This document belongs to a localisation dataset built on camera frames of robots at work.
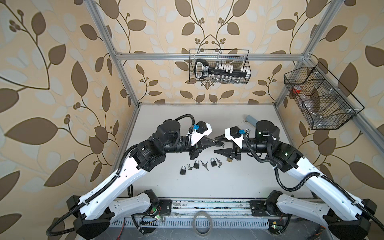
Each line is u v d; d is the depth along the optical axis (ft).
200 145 1.64
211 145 1.85
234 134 1.57
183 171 2.85
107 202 1.26
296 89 2.84
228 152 1.72
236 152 1.68
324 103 2.40
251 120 3.51
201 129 1.50
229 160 2.93
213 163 2.93
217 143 1.86
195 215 2.41
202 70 2.77
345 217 1.28
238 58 2.99
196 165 2.91
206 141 1.76
